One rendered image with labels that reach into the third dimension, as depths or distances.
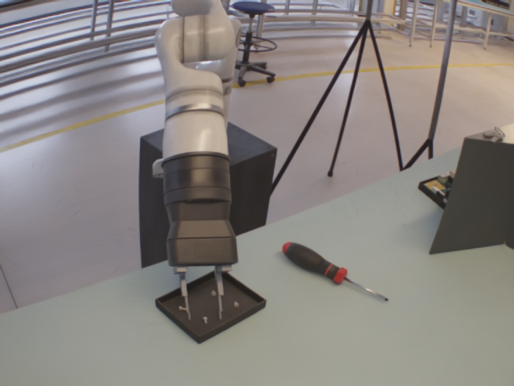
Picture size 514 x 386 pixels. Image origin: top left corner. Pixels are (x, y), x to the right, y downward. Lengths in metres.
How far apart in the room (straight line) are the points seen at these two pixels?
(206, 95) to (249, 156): 0.67
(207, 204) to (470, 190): 0.40
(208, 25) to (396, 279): 0.43
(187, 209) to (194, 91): 0.13
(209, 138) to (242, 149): 0.70
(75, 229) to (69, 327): 1.84
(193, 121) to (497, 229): 0.55
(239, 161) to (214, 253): 0.68
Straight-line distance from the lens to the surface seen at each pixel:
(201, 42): 0.65
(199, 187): 0.58
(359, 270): 0.74
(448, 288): 0.77
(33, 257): 2.30
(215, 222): 0.59
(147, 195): 1.38
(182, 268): 0.59
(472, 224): 0.83
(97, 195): 2.67
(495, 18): 12.32
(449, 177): 1.02
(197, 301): 0.65
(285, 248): 0.72
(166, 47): 0.64
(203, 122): 0.60
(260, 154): 1.28
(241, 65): 4.13
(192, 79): 0.62
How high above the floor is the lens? 1.46
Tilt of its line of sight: 32 degrees down
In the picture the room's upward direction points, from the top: 8 degrees clockwise
